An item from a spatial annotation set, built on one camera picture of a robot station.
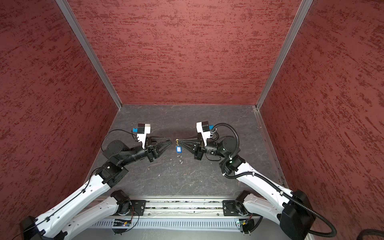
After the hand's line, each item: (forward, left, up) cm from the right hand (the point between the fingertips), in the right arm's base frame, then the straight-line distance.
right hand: (178, 146), depth 58 cm
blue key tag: (0, 0, -3) cm, 3 cm away
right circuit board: (-24, -32, -36) cm, 54 cm away
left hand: (+2, +3, -2) cm, 4 cm away
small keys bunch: (+9, +2, -35) cm, 36 cm away
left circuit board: (-21, +33, -37) cm, 54 cm away
